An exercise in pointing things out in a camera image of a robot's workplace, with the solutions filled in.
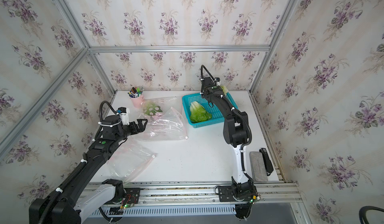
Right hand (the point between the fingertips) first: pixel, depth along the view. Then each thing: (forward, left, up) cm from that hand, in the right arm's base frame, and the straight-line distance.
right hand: (220, 96), depth 98 cm
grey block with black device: (-41, -20, -12) cm, 47 cm away
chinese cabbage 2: (-9, +45, -3) cm, 46 cm away
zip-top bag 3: (-38, +55, -15) cm, 69 cm away
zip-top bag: (0, +39, -7) cm, 39 cm away
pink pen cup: (0, +58, -7) cm, 58 cm away
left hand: (-24, +46, +4) cm, 53 cm away
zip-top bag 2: (-17, +36, -13) cm, 42 cm away
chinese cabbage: (-10, +15, -6) cm, 19 cm away
